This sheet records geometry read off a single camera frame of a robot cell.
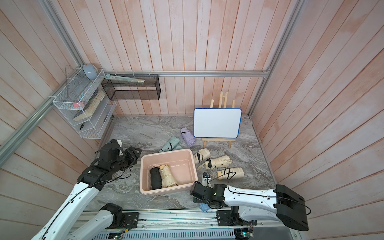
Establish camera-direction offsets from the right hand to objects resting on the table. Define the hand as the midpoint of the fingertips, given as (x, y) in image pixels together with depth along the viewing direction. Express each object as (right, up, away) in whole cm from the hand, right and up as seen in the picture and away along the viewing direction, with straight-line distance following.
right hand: (199, 195), depth 81 cm
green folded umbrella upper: (-19, +26, +17) cm, 36 cm away
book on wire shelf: (-59, +49, -2) cm, 77 cm away
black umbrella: (-25, +8, +4) cm, 27 cm away
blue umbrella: (+2, -3, -7) cm, 8 cm away
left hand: (-32, +24, -6) cm, 40 cm away
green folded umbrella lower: (-13, +25, +17) cm, 33 cm away
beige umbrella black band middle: (+12, +17, +7) cm, 22 cm away
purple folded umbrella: (-7, +32, +22) cm, 39 cm away
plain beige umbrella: (-18, +9, 0) cm, 20 cm away
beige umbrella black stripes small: (+2, +20, +12) cm, 24 cm away
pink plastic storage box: (-10, +15, +11) cm, 21 cm away
